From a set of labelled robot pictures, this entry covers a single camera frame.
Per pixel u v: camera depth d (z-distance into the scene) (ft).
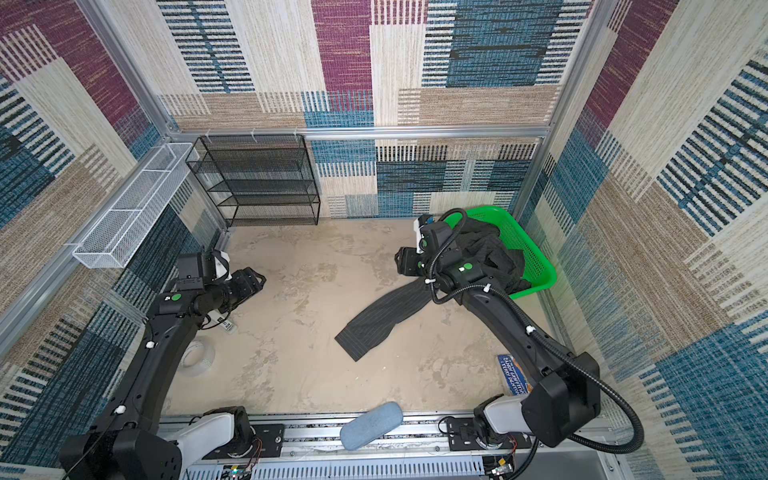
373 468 2.54
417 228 2.35
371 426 2.39
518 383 2.59
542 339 1.44
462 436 2.39
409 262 2.26
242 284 2.30
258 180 3.63
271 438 2.47
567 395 1.29
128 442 1.23
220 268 2.12
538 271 3.23
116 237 2.34
